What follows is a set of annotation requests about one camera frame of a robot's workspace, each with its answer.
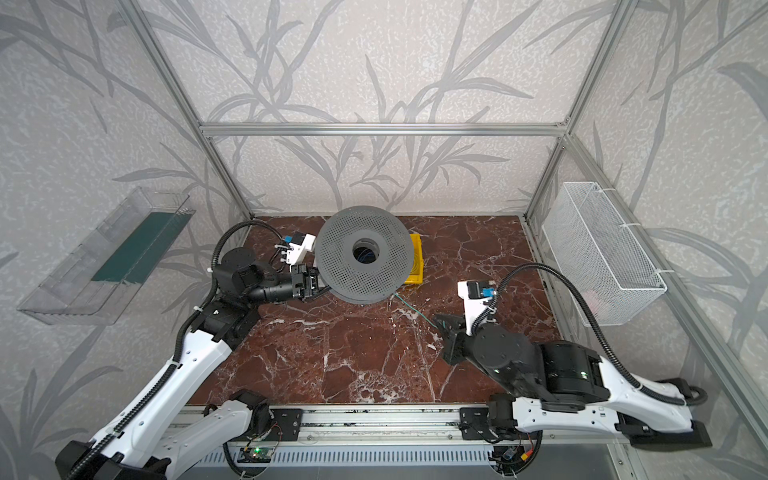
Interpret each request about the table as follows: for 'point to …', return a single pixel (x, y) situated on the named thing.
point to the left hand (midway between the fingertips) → (344, 278)
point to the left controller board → (255, 455)
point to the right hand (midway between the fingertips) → (432, 311)
